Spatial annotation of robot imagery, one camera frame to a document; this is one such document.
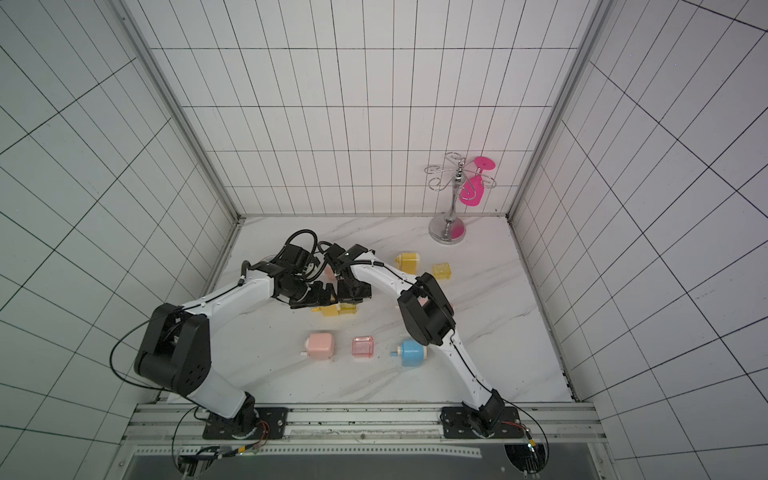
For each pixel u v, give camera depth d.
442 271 1.03
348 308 0.92
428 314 0.57
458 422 0.74
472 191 1.10
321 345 0.79
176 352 0.44
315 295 0.79
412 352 0.78
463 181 0.93
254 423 0.72
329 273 0.78
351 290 0.81
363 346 0.85
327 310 0.91
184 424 0.70
